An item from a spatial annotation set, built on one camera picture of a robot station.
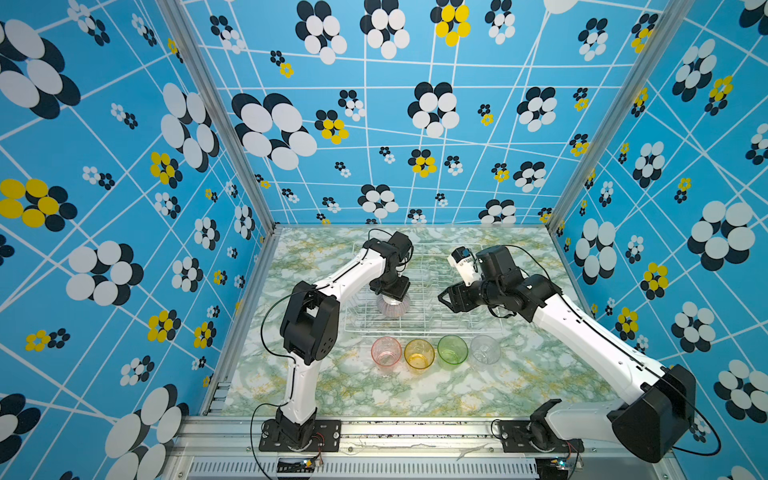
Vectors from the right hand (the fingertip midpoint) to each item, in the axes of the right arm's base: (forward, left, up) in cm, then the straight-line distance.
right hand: (450, 292), depth 79 cm
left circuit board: (-36, +39, -20) cm, 57 cm away
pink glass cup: (-10, +18, -18) cm, 27 cm away
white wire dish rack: (+19, +2, -18) cm, 27 cm away
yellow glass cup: (-10, +8, -18) cm, 22 cm away
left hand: (+7, +14, -11) cm, 19 cm away
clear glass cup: (-8, -12, -18) cm, 23 cm away
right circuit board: (-36, -22, -20) cm, 47 cm away
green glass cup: (-10, -1, -16) cm, 19 cm away
